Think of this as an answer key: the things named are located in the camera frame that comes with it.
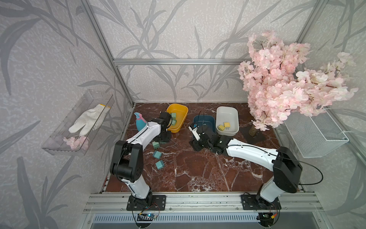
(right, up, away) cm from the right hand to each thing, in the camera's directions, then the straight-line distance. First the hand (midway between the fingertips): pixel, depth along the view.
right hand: (192, 138), depth 83 cm
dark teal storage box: (+12, +10, +19) cm, 25 cm away
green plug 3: (-24, -6, +10) cm, 27 cm away
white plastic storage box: (+27, +9, +25) cm, 38 cm away
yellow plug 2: (+21, +5, +18) cm, 28 cm away
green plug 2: (-14, +8, +22) cm, 27 cm away
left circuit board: (-23, -38, -12) cm, 46 cm away
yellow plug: (+26, +7, +21) cm, 34 cm away
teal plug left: (-22, -11, +6) cm, 26 cm away
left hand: (-18, -2, +8) cm, 20 cm away
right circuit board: (+39, -41, -9) cm, 57 cm away
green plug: (-15, +13, +26) cm, 33 cm away
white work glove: (-49, +12, -15) cm, 53 cm away
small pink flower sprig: (-49, +2, -23) cm, 54 cm away
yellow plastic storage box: (-9, +17, +29) cm, 34 cm away
